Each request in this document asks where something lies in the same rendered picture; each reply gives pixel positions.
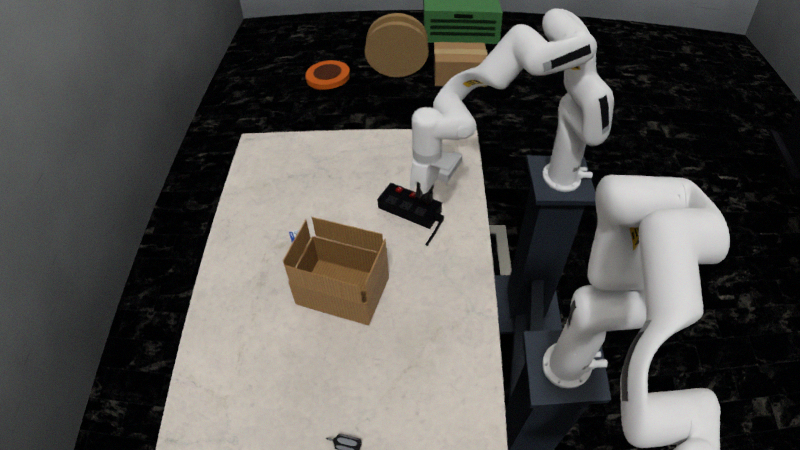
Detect open brown cardboard box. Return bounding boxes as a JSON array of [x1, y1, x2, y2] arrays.
[[283, 217, 389, 326]]

